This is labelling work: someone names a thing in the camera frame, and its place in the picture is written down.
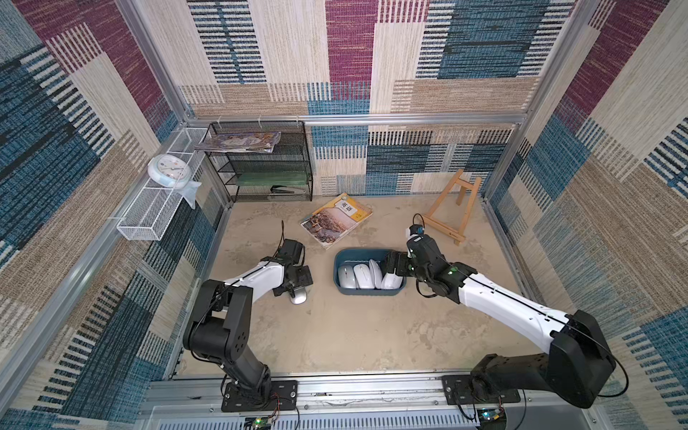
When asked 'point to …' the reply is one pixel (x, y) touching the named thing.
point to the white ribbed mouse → (391, 281)
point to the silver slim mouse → (300, 296)
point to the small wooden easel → (443, 227)
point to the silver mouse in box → (347, 278)
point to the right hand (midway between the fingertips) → (395, 255)
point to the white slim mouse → (376, 274)
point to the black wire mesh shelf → (283, 175)
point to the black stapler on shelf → (281, 189)
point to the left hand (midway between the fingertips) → (297, 281)
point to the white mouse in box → (363, 277)
